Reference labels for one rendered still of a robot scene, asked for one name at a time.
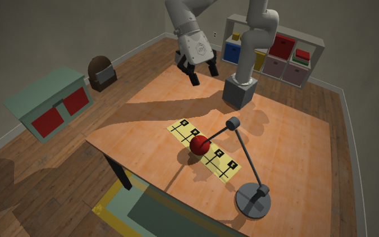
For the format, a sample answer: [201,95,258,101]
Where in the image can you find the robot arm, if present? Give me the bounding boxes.
[165,0,279,86]

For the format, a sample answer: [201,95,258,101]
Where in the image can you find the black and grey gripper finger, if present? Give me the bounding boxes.
[177,54,200,86]
[206,49,219,77]

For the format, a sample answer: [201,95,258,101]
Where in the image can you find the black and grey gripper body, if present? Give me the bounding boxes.
[177,29,214,67]

